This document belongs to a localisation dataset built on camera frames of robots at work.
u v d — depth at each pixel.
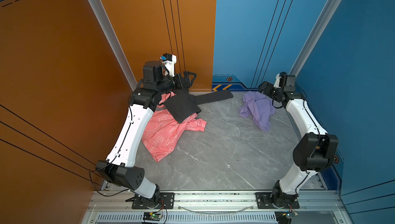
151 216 0.71
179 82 0.58
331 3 0.75
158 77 0.51
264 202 0.72
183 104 0.99
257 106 1.00
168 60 0.58
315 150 0.47
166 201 0.74
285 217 0.70
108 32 0.85
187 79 0.59
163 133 0.91
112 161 0.40
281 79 0.70
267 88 0.79
